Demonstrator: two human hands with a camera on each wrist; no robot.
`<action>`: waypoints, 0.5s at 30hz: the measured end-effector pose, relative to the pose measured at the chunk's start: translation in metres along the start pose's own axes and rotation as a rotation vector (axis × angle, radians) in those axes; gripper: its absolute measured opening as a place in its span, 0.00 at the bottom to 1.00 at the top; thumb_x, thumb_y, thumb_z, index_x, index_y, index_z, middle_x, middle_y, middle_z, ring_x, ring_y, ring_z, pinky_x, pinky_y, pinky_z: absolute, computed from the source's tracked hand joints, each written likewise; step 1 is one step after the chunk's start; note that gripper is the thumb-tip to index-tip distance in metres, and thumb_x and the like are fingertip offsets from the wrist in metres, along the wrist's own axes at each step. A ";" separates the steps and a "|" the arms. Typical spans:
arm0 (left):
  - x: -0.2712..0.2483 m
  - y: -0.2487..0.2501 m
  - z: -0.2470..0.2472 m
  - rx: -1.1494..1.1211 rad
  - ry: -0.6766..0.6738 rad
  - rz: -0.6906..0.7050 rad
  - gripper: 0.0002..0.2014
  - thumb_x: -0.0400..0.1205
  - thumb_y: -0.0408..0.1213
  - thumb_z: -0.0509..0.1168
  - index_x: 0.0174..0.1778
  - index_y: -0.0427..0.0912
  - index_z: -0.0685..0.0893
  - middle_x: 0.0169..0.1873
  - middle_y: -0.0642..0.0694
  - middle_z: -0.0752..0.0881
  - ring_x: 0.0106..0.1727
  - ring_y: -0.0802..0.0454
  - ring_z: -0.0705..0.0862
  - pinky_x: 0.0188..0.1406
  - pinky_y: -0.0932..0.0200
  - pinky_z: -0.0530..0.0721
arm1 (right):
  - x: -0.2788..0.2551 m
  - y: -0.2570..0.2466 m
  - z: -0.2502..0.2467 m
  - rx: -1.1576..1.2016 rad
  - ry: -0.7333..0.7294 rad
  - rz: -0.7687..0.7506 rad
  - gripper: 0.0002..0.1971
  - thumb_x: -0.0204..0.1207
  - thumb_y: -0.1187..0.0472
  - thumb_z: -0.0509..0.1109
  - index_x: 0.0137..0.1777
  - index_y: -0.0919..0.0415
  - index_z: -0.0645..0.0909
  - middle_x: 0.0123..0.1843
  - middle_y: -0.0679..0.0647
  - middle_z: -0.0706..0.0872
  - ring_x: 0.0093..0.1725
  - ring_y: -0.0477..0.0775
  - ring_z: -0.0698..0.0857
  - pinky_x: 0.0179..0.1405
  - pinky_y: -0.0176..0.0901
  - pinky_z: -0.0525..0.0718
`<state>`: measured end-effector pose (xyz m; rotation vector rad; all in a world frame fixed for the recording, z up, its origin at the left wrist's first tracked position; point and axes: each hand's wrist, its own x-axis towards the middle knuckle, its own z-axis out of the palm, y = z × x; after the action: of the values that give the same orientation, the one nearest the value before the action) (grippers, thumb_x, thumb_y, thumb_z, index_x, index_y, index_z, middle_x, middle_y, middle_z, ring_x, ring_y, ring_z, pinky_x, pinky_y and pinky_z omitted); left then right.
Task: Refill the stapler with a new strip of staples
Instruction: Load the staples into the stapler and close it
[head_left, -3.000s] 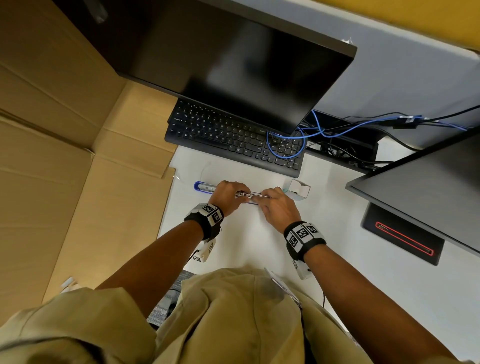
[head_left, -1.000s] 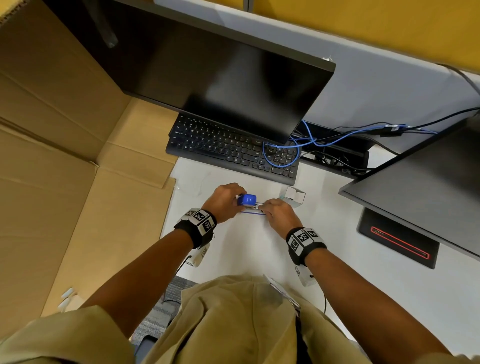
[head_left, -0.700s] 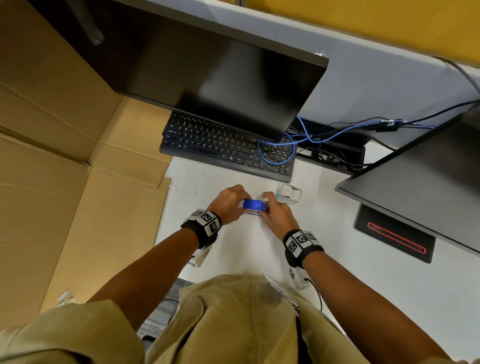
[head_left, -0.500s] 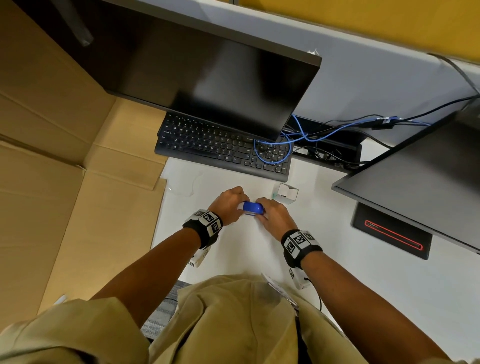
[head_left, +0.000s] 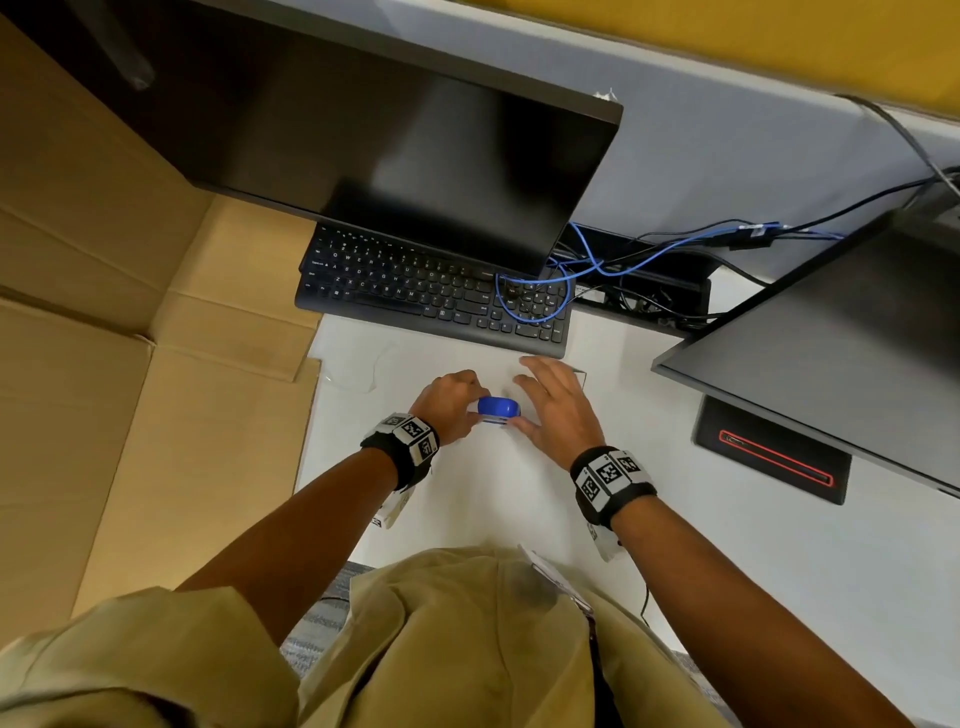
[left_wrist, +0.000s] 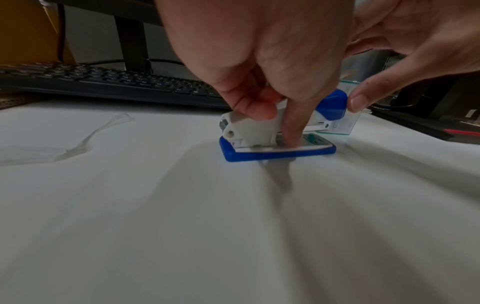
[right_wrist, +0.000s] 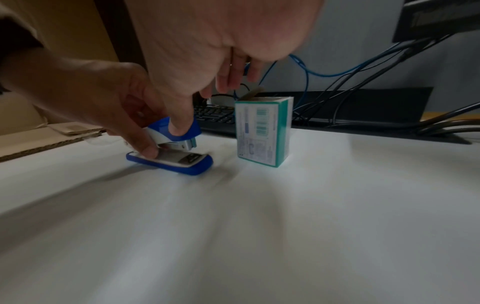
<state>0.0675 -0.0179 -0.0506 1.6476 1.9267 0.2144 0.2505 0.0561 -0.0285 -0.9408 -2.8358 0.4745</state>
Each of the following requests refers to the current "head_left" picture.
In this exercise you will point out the person's right hand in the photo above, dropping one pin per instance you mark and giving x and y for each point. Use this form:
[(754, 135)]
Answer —
[(562, 420)]

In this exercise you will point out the person's left hand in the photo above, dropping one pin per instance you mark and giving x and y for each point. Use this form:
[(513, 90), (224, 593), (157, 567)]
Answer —
[(450, 409)]

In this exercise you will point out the blue and clear stapler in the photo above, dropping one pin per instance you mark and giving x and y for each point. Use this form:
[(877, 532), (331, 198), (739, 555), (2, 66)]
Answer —
[(499, 409)]

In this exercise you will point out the person's left forearm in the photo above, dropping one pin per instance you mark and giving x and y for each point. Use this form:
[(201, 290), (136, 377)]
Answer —
[(300, 540)]

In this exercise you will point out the person's right forearm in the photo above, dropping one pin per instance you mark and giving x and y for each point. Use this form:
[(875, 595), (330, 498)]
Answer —
[(735, 615)]

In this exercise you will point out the person's beige shirt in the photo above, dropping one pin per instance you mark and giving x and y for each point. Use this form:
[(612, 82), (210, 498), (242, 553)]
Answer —
[(450, 645)]

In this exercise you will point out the large brown cardboard box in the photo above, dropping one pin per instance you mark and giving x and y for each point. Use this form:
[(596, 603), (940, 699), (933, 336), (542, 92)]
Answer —
[(90, 352)]

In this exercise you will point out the black marker wristband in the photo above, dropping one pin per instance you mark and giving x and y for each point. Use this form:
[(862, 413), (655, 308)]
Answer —
[(390, 450), (622, 499)]

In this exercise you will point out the black keyboard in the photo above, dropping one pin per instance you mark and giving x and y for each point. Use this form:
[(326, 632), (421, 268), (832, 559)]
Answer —
[(397, 281)]

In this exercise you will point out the white badge card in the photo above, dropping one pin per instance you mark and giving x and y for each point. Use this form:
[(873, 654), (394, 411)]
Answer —
[(555, 581)]

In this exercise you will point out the black monitor base red outline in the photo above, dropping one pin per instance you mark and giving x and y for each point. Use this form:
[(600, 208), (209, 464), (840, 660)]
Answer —
[(765, 465)]

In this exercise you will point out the black monitor with red-lined base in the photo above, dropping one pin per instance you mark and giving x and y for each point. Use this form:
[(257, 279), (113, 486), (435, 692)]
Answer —
[(832, 345)]

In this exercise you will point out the large black monitor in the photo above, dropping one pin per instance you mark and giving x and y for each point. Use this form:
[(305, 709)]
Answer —
[(360, 127)]

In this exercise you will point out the grey desk partition panel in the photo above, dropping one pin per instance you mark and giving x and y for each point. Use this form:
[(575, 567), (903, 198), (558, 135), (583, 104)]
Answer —
[(712, 142)]

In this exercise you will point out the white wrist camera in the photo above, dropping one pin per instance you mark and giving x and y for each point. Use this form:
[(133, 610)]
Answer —
[(391, 510), (606, 544)]

